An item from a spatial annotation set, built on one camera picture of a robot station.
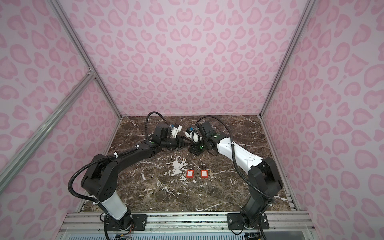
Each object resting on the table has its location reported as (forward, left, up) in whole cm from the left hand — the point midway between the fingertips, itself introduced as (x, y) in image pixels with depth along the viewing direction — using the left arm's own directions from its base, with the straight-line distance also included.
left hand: (192, 141), depth 83 cm
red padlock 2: (-11, -6, -16) cm, 20 cm away
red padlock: (-11, +2, -16) cm, 19 cm away
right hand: (-2, 0, -2) cm, 3 cm away
